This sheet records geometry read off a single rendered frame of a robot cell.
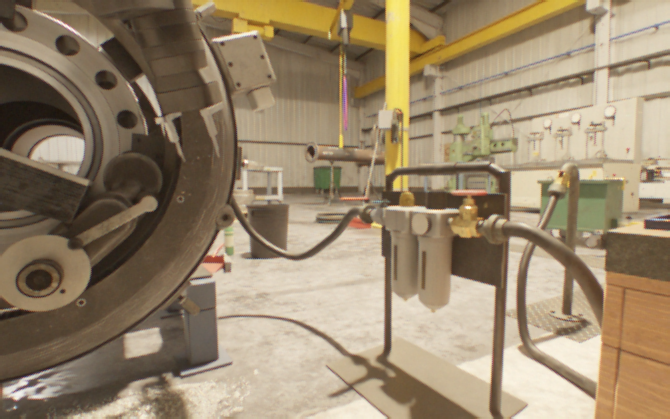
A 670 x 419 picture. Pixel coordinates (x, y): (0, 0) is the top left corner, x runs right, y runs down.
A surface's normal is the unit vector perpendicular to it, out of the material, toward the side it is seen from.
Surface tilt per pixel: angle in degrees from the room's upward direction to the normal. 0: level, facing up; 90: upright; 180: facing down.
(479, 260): 90
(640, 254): 90
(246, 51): 90
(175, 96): 113
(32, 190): 90
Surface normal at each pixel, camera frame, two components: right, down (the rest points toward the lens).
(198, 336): 0.55, 0.06
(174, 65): -0.05, 0.59
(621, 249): -0.84, 0.04
